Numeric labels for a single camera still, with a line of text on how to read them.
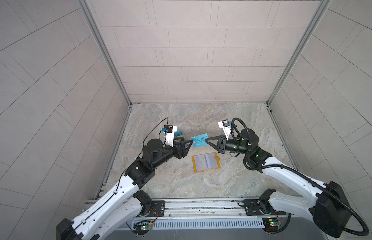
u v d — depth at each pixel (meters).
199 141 0.68
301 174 0.46
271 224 0.68
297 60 0.91
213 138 0.67
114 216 0.52
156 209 0.70
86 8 0.71
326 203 0.38
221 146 0.61
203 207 0.72
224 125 0.63
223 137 0.64
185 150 0.61
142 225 0.67
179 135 0.93
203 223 0.68
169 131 0.59
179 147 0.58
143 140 0.48
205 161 0.86
